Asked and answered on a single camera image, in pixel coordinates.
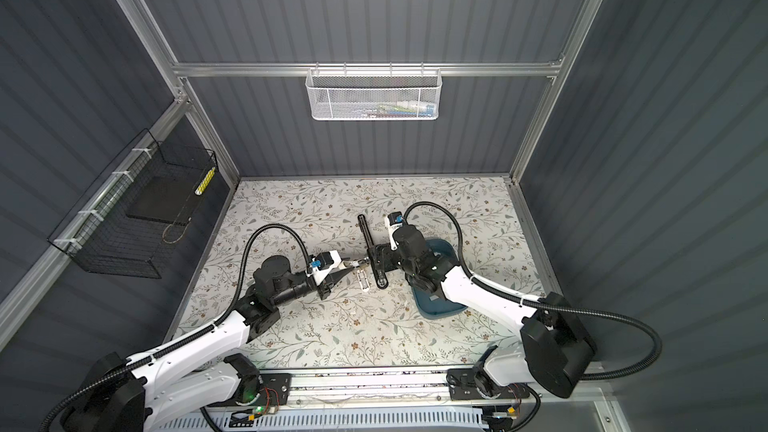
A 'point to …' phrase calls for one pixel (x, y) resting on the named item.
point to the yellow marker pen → (204, 181)
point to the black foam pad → (166, 198)
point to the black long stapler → (380, 277)
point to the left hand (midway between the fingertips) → (349, 260)
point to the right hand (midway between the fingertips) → (383, 248)
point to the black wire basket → (127, 224)
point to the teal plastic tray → (428, 303)
